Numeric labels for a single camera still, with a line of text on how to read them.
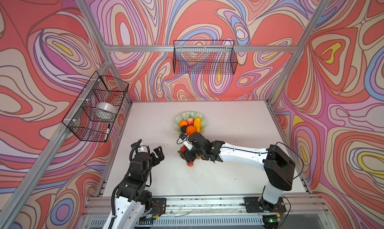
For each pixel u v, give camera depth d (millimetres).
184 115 1046
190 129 923
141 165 567
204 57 965
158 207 723
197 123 1004
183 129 967
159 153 701
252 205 734
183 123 1015
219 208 735
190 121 1019
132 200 502
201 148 624
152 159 607
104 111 702
